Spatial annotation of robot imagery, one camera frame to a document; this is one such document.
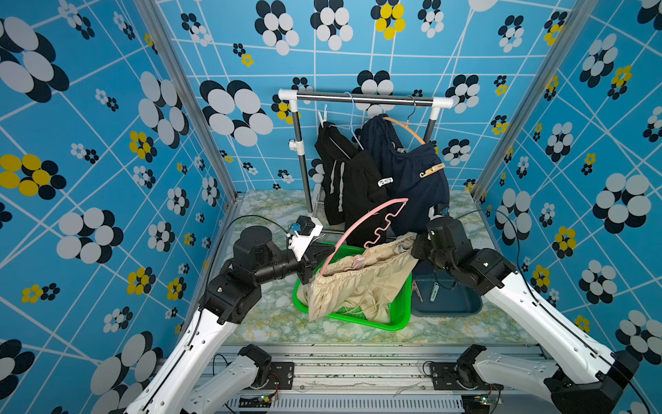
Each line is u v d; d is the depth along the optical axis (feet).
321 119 2.90
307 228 1.60
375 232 2.15
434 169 2.12
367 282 2.54
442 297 2.86
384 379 2.43
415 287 2.95
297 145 2.64
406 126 2.33
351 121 3.12
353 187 2.58
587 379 1.23
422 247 2.14
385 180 2.27
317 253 1.82
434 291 2.89
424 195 2.47
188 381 1.27
